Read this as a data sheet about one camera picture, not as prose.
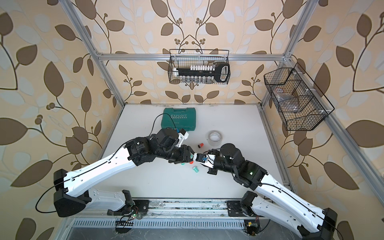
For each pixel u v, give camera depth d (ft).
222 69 2.71
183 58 2.99
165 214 2.42
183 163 1.93
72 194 1.32
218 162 1.89
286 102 2.28
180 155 1.89
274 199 1.50
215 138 3.29
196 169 2.84
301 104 2.39
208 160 1.75
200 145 3.15
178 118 3.47
